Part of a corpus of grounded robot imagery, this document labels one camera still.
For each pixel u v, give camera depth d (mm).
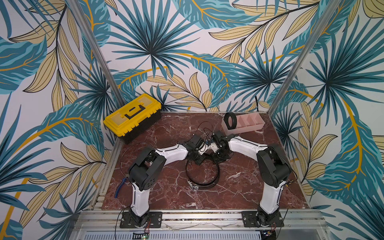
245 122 1158
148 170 495
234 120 978
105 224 739
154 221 733
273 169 501
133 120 927
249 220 734
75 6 675
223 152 809
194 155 793
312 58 815
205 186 837
